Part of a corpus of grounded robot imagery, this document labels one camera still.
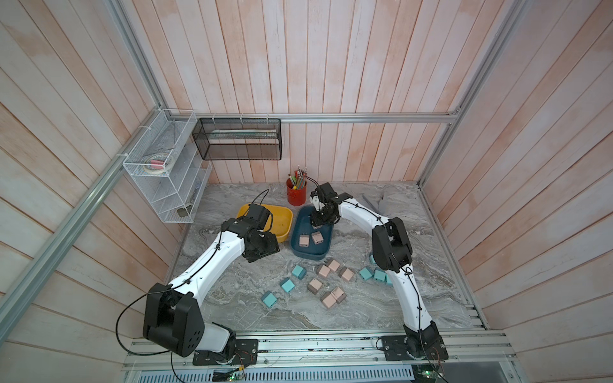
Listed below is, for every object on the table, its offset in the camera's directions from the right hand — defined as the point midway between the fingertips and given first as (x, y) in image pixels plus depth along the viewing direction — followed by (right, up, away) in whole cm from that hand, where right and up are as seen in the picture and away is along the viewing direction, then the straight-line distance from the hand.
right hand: (314, 219), depth 105 cm
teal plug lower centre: (-11, -23, -19) cm, 32 cm away
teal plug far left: (-17, -27, -22) cm, 39 cm away
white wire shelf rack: (-47, +10, -27) cm, 56 cm away
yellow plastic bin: (-16, -1, +1) cm, 16 cm away
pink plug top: (+7, -17, -14) cm, 24 cm away
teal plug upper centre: (-7, -19, -17) cm, 26 cm away
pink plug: (+3, -19, -16) cm, 25 cm away
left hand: (-17, -11, -23) cm, 30 cm away
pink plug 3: (+11, -20, -17) cm, 28 cm away
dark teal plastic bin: (-5, -2, -1) cm, 6 cm away
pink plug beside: (+1, -7, -7) cm, 10 cm away
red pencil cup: (-8, +14, -2) cm, 16 cm away
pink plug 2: (-1, -23, -20) cm, 31 cm away
